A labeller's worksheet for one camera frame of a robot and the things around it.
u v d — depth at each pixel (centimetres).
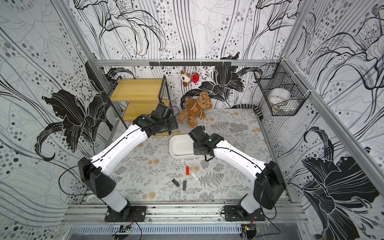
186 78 93
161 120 56
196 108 108
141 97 82
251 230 70
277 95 72
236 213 64
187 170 88
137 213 74
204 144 57
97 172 43
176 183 83
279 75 95
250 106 119
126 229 72
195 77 94
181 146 98
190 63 91
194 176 86
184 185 82
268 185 41
